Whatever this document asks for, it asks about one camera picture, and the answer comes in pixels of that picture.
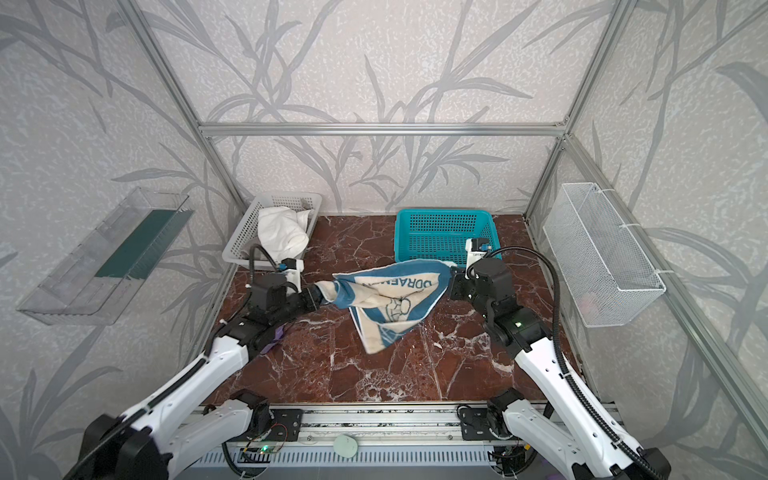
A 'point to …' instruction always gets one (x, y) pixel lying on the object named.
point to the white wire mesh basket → (606, 275)
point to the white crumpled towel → (283, 231)
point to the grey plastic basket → (247, 233)
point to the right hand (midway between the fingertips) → (451, 260)
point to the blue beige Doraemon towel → (387, 302)
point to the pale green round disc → (345, 446)
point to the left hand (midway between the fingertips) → (334, 281)
